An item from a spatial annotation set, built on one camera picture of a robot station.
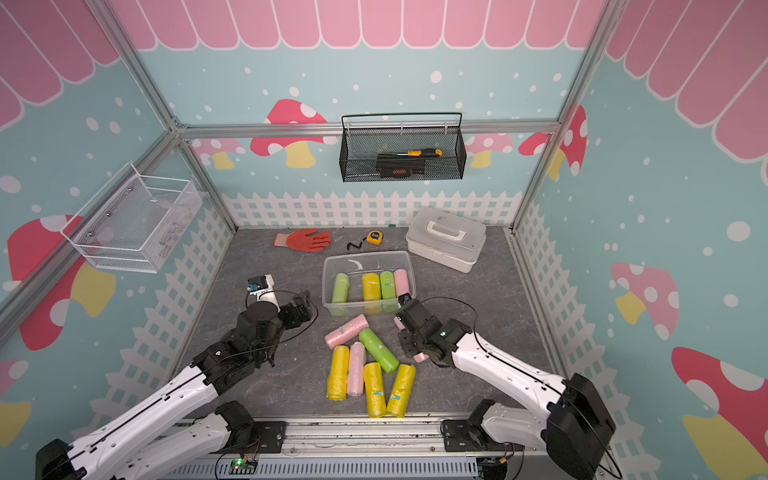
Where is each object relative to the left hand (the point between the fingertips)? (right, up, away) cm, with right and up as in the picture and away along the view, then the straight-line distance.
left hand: (296, 300), depth 78 cm
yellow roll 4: (+27, -24, 0) cm, 36 cm away
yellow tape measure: (+18, +19, +39) cm, 47 cm away
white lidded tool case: (+44, +18, +24) cm, 53 cm away
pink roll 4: (+32, -15, +1) cm, 36 cm away
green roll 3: (+22, -16, +7) cm, 28 cm away
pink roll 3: (+15, -20, +5) cm, 25 cm away
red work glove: (-10, +18, +39) cm, 44 cm away
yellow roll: (+18, +1, +22) cm, 28 cm away
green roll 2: (+23, +2, +21) cm, 32 cm away
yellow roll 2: (+10, -22, +4) cm, 25 cm away
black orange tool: (+26, +36, +9) cm, 45 cm away
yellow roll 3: (+21, -24, 0) cm, 31 cm away
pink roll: (+28, +5, +23) cm, 37 cm away
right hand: (+30, -10, +5) cm, 32 cm away
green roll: (+8, +1, +20) cm, 22 cm away
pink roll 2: (+11, -11, +11) cm, 19 cm away
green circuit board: (-12, -40, -5) cm, 42 cm away
